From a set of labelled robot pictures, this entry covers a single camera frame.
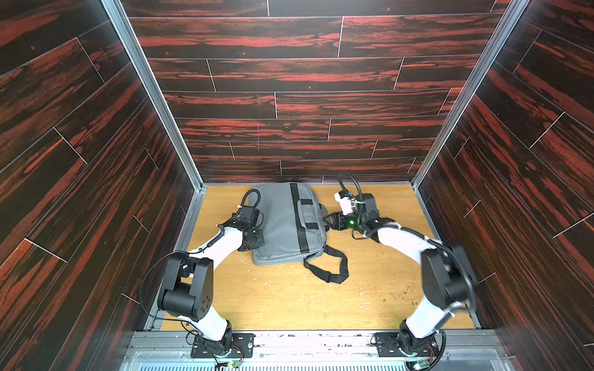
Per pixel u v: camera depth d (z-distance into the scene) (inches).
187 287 18.2
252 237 31.0
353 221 30.5
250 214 29.1
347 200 32.2
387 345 28.9
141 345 29.6
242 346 28.9
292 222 38.8
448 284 18.5
